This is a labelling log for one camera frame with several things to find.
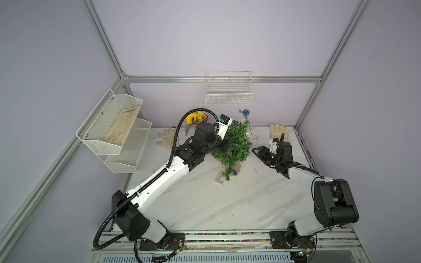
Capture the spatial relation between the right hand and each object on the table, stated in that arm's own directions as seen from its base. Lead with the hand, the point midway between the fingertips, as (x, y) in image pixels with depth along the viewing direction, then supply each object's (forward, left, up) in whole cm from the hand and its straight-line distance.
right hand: (255, 154), depth 92 cm
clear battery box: (-8, +21, -11) cm, 25 cm away
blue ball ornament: (-10, +13, -3) cm, 16 cm away
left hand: (-6, +16, +22) cm, 28 cm away
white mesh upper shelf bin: (+2, +75, +21) cm, 78 cm away
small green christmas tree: (-8, +12, +18) cm, 23 cm away
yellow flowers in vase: (+15, +35, +14) cm, 41 cm away
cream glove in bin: (0, +70, +20) cm, 73 cm away
